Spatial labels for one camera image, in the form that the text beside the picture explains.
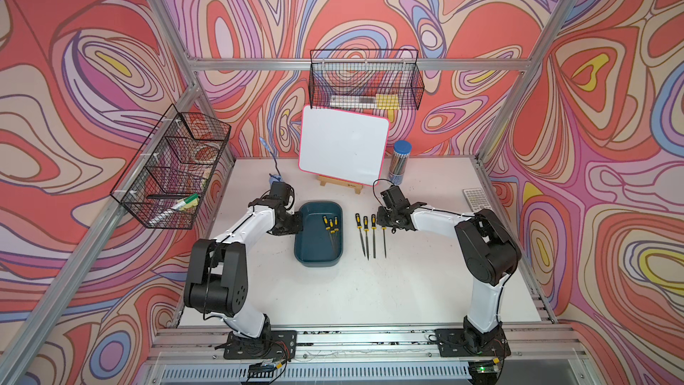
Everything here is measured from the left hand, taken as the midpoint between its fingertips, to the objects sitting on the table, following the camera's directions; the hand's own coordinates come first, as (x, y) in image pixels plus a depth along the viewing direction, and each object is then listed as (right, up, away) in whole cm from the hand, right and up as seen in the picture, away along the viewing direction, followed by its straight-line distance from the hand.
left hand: (301, 227), depth 92 cm
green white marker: (-31, +9, -21) cm, 38 cm away
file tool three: (+26, -1, +5) cm, 27 cm away
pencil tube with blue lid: (+36, +23, +9) cm, 44 cm away
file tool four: (+30, -4, +4) cm, 30 cm away
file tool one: (+20, +3, +9) cm, 22 cm away
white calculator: (+68, +9, +13) cm, 70 cm away
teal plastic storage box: (+5, -7, +2) cm, 9 cm away
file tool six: (+9, -1, +4) cm, 10 cm away
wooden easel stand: (+7, +17, +16) cm, 24 cm away
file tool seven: (+11, -2, +4) cm, 12 cm away
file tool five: (+12, -1, +4) cm, 13 cm away
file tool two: (+23, -2, +4) cm, 24 cm away
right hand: (+30, 0, +7) cm, 31 cm away
